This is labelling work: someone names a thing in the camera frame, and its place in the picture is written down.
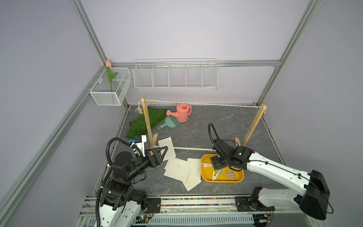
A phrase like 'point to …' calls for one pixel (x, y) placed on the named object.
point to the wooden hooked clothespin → (229, 174)
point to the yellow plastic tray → (226, 175)
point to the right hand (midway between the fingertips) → (217, 159)
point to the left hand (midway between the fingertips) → (164, 150)
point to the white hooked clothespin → (213, 178)
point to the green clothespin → (220, 171)
